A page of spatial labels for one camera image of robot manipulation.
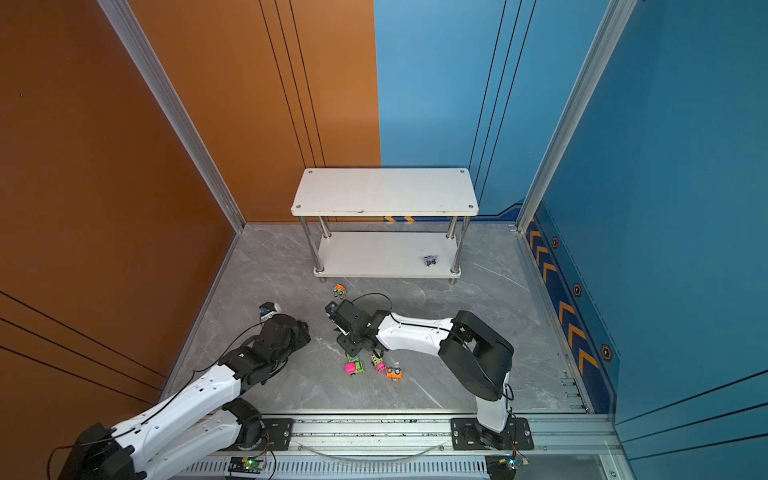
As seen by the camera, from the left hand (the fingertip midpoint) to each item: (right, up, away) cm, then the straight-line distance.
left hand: (304, 326), depth 86 cm
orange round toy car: (+26, -12, -5) cm, 29 cm away
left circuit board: (-10, -29, -15) cm, 34 cm away
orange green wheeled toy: (+8, +8, +12) cm, 17 cm away
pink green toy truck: (+15, -10, -3) cm, 18 cm away
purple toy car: (+38, +19, +11) cm, 44 cm away
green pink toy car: (+22, -10, -3) cm, 24 cm away
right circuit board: (+52, -29, -16) cm, 61 cm away
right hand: (+12, -4, +1) cm, 13 cm away
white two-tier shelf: (+7, +38, -5) cm, 38 cm away
